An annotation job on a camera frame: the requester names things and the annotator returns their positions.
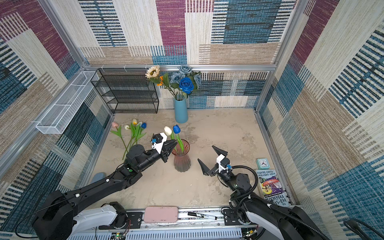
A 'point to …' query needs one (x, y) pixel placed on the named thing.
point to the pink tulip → (115, 125)
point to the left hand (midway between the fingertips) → (175, 139)
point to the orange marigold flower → (161, 78)
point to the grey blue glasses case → (98, 176)
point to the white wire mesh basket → (56, 119)
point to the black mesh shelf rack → (126, 90)
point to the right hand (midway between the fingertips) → (206, 153)
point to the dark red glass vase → (182, 163)
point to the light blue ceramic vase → (181, 111)
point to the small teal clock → (263, 163)
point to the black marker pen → (203, 215)
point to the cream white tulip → (168, 131)
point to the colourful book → (272, 188)
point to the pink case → (158, 214)
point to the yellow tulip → (134, 129)
